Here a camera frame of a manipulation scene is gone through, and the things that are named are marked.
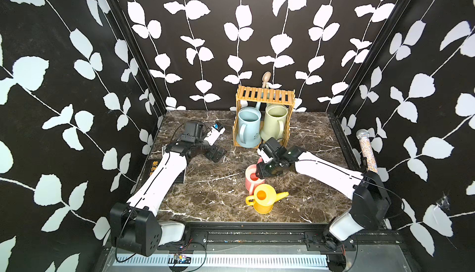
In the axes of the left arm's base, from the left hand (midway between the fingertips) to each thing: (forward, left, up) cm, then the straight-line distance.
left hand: (218, 141), depth 81 cm
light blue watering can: (+9, -15, -1) cm, 17 cm away
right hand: (-11, -17, -9) cm, 22 cm away
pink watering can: (-15, -15, -9) cm, 23 cm away
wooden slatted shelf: (+21, -32, +7) cm, 39 cm away
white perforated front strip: (-42, -3, -20) cm, 47 cm away
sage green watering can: (+14, -28, +1) cm, 31 cm away
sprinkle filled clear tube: (-3, -63, +5) cm, 63 cm away
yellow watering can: (-22, -19, -9) cm, 31 cm away
